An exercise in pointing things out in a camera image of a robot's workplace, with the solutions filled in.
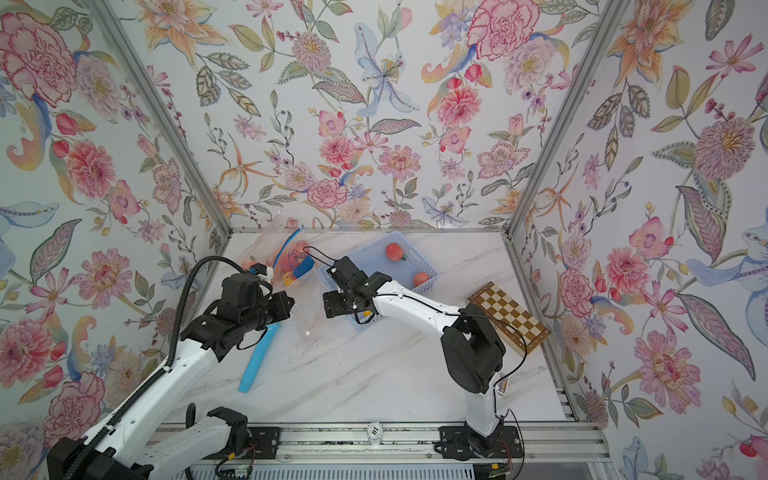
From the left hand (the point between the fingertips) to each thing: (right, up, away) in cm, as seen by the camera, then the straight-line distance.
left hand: (300, 298), depth 79 cm
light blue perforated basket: (+17, +12, +29) cm, 35 cm away
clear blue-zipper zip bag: (-9, +10, +24) cm, 27 cm away
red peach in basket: (+34, +4, +21) cm, 40 cm away
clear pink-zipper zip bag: (-17, +14, +17) cm, 28 cm away
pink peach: (+26, +13, +30) cm, 42 cm away
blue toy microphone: (-14, -18, +8) cm, 24 cm away
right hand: (+8, -2, +8) cm, 11 cm away
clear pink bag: (+3, -7, -4) cm, 9 cm away
